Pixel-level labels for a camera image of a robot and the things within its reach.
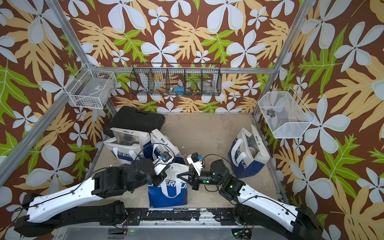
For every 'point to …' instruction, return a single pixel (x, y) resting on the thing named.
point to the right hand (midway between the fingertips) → (178, 177)
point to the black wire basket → (176, 79)
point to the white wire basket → (91, 88)
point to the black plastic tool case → (129, 118)
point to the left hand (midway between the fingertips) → (170, 164)
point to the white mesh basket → (286, 116)
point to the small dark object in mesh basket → (270, 112)
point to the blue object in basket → (179, 89)
